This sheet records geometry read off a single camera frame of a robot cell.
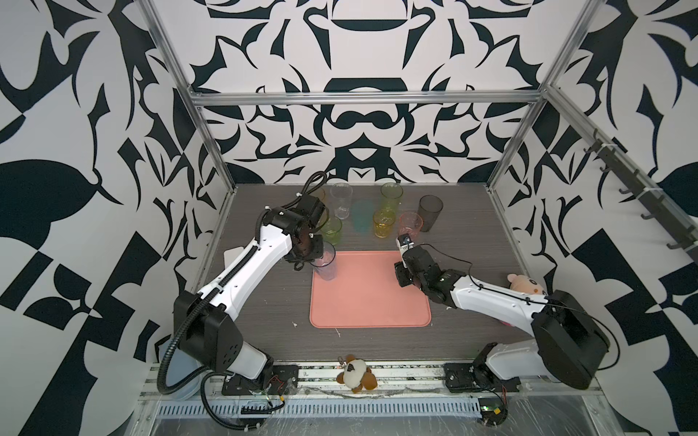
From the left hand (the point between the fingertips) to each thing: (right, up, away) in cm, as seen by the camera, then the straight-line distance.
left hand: (313, 250), depth 80 cm
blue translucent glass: (+4, -4, -3) cm, 7 cm away
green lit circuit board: (+48, -40, -8) cm, 63 cm away
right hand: (+27, -5, +9) cm, 29 cm away
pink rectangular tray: (+15, -15, +9) cm, 24 cm away
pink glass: (+33, +7, +22) cm, 40 cm away
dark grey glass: (+39, +13, +17) cm, 44 cm away
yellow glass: (+23, +8, +25) cm, 35 cm away
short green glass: (+4, +4, +20) cm, 21 cm away
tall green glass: (+26, +18, +21) cm, 38 cm away
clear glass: (+7, +17, +22) cm, 29 cm away
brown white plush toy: (+12, -32, -7) cm, 35 cm away
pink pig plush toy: (+64, -11, +5) cm, 65 cm away
